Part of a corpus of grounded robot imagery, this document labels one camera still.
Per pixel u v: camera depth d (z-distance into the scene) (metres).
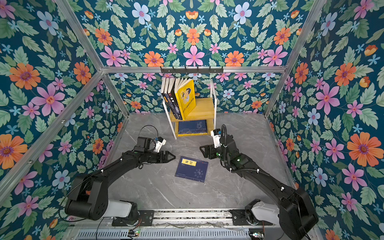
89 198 0.43
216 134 0.70
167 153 0.78
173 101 0.78
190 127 1.02
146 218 0.73
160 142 0.82
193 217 0.75
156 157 0.77
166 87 0.77
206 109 0.96
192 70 0.93
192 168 0.91
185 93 0.81
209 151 0.69
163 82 0.80
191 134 1.01
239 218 0.73
